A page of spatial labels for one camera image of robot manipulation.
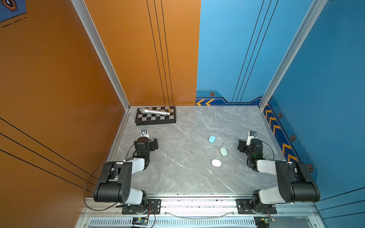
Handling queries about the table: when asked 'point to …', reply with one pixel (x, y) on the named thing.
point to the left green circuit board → (140, 221)
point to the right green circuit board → (267, 220)
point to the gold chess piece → (169, 110)
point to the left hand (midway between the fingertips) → (148, 137)
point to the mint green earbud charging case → (223, 151)
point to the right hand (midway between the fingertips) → (245, 140)
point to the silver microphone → (147, 110)
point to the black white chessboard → (144, 119)
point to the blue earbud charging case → (212, 139)
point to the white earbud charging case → (216, 163)
